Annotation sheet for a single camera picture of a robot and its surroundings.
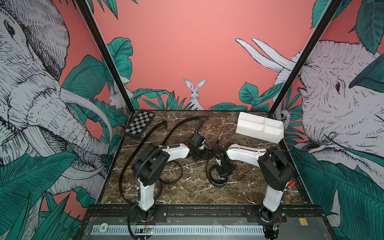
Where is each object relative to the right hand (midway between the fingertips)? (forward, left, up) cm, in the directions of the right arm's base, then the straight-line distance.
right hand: (222, 175), depth 88 cm
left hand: (+11, +7, +4) cm, 14 cm away
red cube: (-5, -40, 0) cm, 40 cm away
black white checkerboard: (+36, +58, +5) cm, 68 cm away
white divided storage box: (+34, -30, +3) cm, 46 cm away
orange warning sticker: (-23, -37, +1) cm, 44 cm away
